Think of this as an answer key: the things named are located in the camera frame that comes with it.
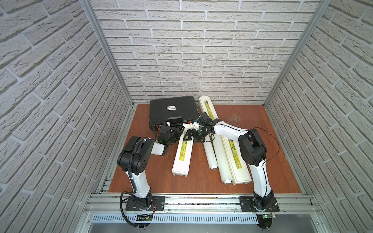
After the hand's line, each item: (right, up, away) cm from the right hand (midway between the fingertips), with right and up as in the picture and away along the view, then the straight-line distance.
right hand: (190, 140), depth 92 cm
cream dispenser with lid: (-4, -12, -13) cm, 18 cm away
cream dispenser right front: (+27, -13, -15) cm, 33 cm away
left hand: (-2, +8, +3) cm, 8 cm away
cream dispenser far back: (+12, +24, +15) cm, 31 cm away
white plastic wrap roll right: (+19, -11, -9) cm, 24 cm away
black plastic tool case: (-12, +20, +15) cm, 27 cm away
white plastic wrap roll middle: (+13, -8, -3) cm, 16 cm away
